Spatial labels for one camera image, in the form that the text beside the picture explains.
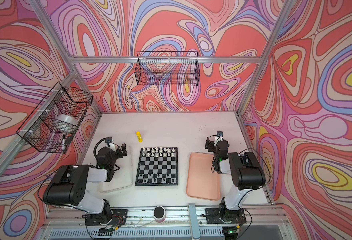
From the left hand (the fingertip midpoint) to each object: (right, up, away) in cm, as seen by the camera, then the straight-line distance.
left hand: (119, 143), depth 93 cm
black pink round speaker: (+28, -32, -22) cm, 48 cm away
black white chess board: (+25, -14, -4) cm, 29 cm away
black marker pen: (-19, +2, -21) cm, 28 cm away
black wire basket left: (-22, +12, -24) cm, 34 cm away
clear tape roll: (-19, +14, -19) cm, 30 cm away
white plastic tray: (+3, -21, -2) cm, 21 cm away
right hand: (+62, +1, +4) cm, 62 cm away
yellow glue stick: (+12, +3, +6) cm, 13 cm away
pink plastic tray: (+52, -23, -5) cm, 57 cm away
